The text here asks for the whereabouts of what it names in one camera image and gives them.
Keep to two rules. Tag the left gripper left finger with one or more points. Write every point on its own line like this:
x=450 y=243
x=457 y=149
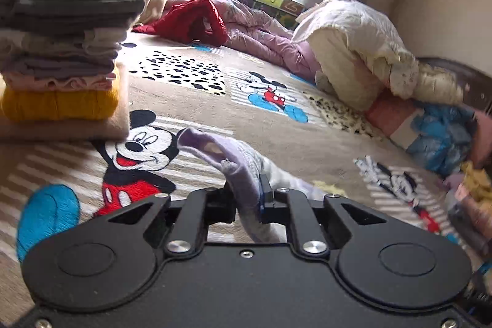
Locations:
x=201 y=209

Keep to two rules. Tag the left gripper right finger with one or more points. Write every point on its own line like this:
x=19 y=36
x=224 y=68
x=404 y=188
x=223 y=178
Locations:
x=292 y=209

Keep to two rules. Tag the white floral purple-trimmed garment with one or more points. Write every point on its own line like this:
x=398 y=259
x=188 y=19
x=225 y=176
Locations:
x=242 y=166

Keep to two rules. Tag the grey pink clothes pile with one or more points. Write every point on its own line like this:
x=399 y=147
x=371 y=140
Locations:
x=470 y=218

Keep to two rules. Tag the Mickey Mouse brown blanket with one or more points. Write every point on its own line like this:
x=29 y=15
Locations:
x=49 y=185

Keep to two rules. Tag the cream white quilt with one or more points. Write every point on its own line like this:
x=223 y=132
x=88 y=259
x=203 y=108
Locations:
x=361 y=53

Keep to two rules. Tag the yellow knitted folded sweater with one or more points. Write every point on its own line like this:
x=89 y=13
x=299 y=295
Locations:
x=92 y=105

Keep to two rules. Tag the pink quilted comforter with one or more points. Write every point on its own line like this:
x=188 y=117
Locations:
x=254 y=32

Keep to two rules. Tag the yellow crumpled garment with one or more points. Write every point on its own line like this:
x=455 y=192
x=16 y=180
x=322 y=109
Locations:
x=477 y=182

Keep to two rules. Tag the pink pillow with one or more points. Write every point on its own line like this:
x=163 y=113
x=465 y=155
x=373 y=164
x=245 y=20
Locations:
x=482 y=140

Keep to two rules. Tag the red garment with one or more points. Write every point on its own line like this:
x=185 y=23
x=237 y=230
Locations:
x=194 y=20

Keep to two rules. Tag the light grey folded garment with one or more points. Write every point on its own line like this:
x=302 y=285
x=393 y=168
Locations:
x=89 y=53

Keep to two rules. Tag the dark wooden headboard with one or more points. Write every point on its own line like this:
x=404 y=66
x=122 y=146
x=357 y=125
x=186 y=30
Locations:
x=477 y=86

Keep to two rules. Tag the pink ruffled folded garment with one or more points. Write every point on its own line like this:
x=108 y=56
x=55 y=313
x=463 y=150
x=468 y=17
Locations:
x=22 y=82

